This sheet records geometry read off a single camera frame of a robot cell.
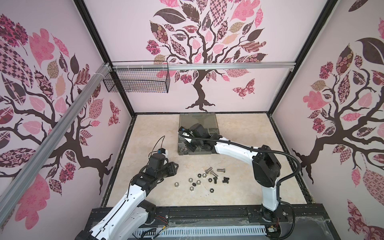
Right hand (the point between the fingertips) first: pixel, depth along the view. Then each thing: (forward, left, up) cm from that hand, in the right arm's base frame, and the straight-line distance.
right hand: (186, 138), depth 88 cm
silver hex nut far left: (-23, +6, -14) cm, 27 cm away
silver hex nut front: (-25, -3, -15) cm, 29 cm away
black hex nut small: (-21, -14, -15) cm, 29 cm away
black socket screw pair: (-21, -23, -14) cm, 34 cm away
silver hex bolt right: (-14, -22, -15) cm, 30 cm away
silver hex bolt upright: (-14, -13, -14) cm, 24 cm away
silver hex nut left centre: (-20, -2, -14) cm, 25 cm away
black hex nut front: (-26, -14, -14) cm, 33 cm away
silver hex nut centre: (-21, -7, -15) cm, 27 cm away
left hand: (-17, +5, -5) cm, 18 cm away
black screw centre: (-20, -17, -14) cm, 30 cm away
